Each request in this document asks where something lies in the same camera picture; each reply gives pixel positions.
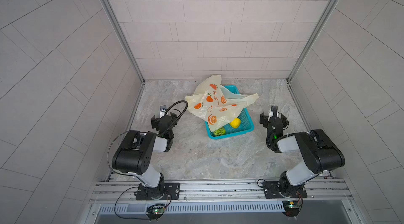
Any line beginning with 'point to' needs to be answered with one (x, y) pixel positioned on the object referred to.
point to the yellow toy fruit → (235, 123)
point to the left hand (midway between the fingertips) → (166, 110)
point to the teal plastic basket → (246, 125)
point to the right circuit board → (291, 207)
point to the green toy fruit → (219, 132)
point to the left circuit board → (155, 211)
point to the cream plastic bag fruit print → (215, 105)
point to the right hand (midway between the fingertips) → (271, 111)
